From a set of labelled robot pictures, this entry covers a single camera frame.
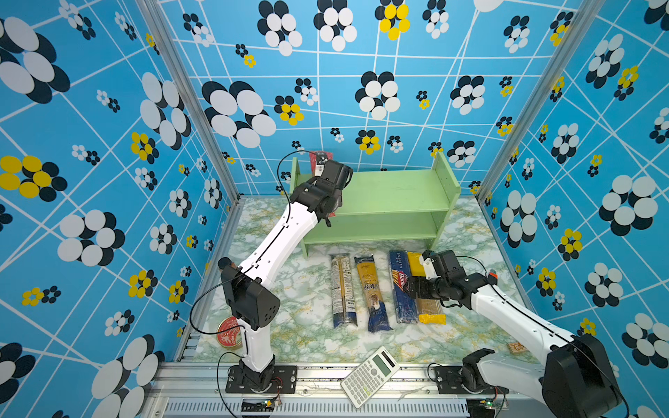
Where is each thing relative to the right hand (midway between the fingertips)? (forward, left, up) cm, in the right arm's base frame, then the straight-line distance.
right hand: (416, 287), depth 86 cm
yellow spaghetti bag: (-7, -4, -3) cm, 8 cm away
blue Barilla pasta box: (-6, +4, -2) cm, 7 cm away
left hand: (+20, +29, +25) cm, 44 cm away
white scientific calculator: (-26, +17, -5) cm, 31 cm away
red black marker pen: (+7, -30, -6) cm, 31 cm away
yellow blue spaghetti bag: (-7, +13, -3) cm, 15 cm away
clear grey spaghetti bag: (-2, +24, -2) cm, 25 cm away
